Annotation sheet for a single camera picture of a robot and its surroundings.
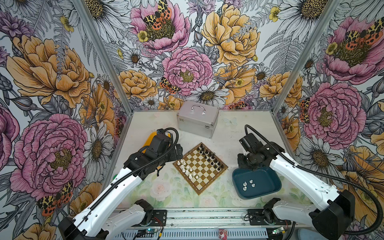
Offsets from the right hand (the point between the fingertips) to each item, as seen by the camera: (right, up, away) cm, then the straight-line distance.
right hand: (242, 169), depth 77 cm
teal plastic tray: (+7, -11, +8) cm, 15 cm away
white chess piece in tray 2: (+8, -9, +8) cm, 14 cm away
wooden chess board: (-21, -3, +13) cm, 24 cm away
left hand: (-35, +8, -3) cm, 35 cm away
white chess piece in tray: (+4, -10, +6) cm, 12 cm away
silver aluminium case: (-22, +26, +21) cm, 40 cm away
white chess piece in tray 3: (+3, -12, +6) cm, 14 cm away
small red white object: (-11, -25, -11) cm, 30 cm away
